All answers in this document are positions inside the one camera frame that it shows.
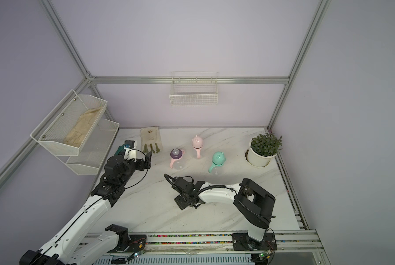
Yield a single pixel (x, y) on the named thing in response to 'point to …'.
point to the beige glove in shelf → (76, 136)
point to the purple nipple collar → (176, 153)
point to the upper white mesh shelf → (63, 131)
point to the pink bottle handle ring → (198, 150)
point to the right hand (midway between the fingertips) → (185, 199)
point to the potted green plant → (262, 148)
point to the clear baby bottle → (179, 164)
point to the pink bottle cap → (197, 142)
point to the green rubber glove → (120, 148)
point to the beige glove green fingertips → (150, 139)
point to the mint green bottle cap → (218, 158)
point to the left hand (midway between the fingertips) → (141, 153)
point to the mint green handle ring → (212, 165)
